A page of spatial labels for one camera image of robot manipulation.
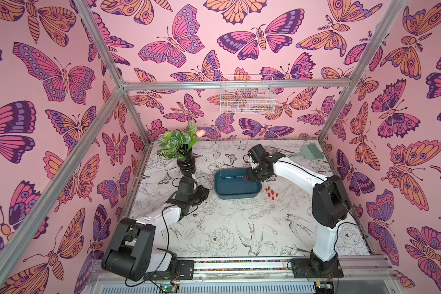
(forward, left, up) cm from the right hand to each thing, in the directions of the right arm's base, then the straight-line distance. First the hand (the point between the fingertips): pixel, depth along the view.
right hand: (247, 178), depth 92 cm
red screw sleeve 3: (-1, -11, -8) cm, 14 cm away
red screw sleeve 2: (-6, -14, -9) cm, 18 cm away
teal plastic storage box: (+1, +6, -7) cm, 9 cm away
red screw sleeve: (-3, -12, -9) cm, 16 cm away
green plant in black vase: (+7, +33, +16) cm, 38 cm away
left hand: (-5, +18, -2) cm, 19 cm away
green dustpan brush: (+25, -41, -8) cm, 49 cm away
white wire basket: (+35, 0, +25) cm, 43 cm away
